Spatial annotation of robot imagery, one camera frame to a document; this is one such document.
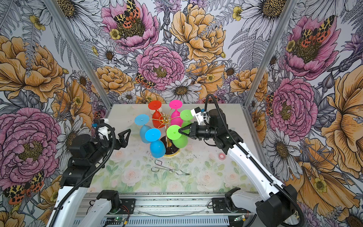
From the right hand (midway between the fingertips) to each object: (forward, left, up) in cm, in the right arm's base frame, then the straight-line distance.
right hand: (180, 135), depth 66 cm
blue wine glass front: (0, +12, -11) cm, 16 cm away
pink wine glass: (+12, +2, -1) cm, 13 cm away
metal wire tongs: (-5, +3, -31) cm, 32 cm away
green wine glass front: (+4, +1, -10) cm, 11 cm away
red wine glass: (+11, +11, -1) cm, 16 cm away
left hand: (+3, +28, -2) cm, 28 cm away
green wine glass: (+14, -3, -1) cm, 14 cm away
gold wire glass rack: (+10, +7, 0) cm, 13 cm away
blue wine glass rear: (+11, +19, 0) cm, 22 cm away
